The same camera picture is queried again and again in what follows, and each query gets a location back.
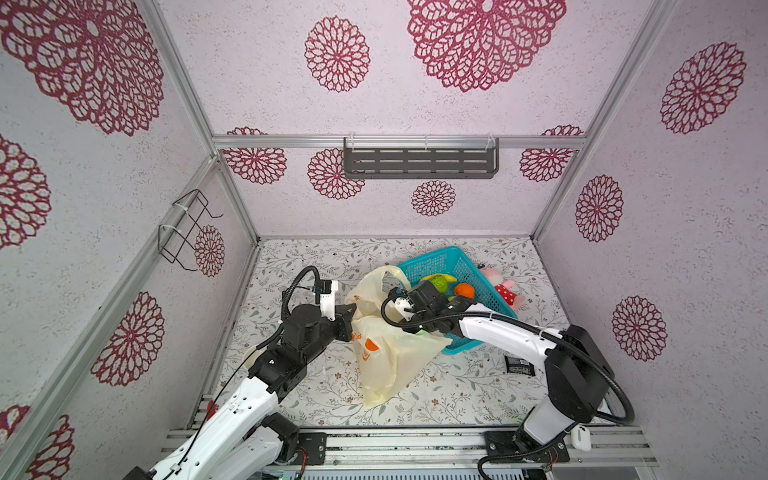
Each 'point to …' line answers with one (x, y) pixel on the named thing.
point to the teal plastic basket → (450, 261)
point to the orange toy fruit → (465, 290)
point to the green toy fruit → (441, 283)
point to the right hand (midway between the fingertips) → (395, 328)
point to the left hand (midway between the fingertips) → (355, 311)
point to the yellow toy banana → (432, 276)
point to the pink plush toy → (502, 287)
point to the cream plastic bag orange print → (388, 357)
